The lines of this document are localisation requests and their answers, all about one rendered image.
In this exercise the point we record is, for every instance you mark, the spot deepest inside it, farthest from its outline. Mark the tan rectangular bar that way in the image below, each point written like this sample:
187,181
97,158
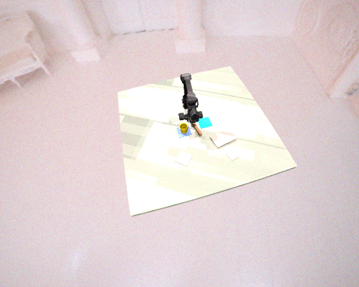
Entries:
197,129

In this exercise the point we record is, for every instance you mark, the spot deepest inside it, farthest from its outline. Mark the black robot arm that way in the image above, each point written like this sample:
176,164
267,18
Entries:
189,99

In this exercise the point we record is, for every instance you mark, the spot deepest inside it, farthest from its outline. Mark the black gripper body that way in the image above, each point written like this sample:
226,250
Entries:
183,116

